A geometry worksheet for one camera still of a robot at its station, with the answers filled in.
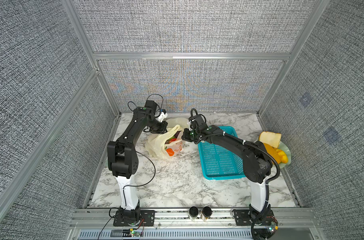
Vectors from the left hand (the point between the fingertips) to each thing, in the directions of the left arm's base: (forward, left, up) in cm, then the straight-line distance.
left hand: (168, 130), depth 89 cm
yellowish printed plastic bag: (-9, +7, 0) cm, 11 cm away
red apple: (-6, -2, -3) cm, 7 cm away
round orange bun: (-13, -62, -9) cm, 64 cm away
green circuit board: (-49, +16, -15) cm, 54 cm away
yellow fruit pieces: (-15, -67, -9) cm, 69 cm away
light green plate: (-8, -72, -11) cm, 73 cm away
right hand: (-1, -7, -1) cm, 7 cm away
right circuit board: (-49, -48, -12) cm, 70 cm away
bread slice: (-4, -66, -8) cm, 66 cm away
